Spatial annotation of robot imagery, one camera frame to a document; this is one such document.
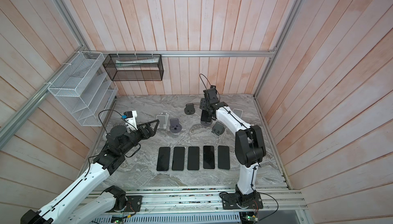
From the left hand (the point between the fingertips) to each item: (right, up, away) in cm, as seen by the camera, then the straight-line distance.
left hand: (154, 125), depth 74 cm
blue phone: (+1, -21, +15) cm, 26 cm away
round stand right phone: (+35, -5, +24) cm, 43 cm away
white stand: (-3, +1, +35) cm, 35 cm away
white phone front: (+28, -21, +14) cm, 38 cm away
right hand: (+28, +13, +22) cm, 38 cm away
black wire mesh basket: (-23, +38, +32) cm, 55 cm away
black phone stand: (+19, -22, +17) cm, 34 cm away
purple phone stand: (+27, +3, +21) cm, 34 cm away
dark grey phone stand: (+16, +8, +34) cm, 38 cm away
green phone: (+10, -21, +15) cm, 28 cm away
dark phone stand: (+37, -21, +15) cm, 45 cm away
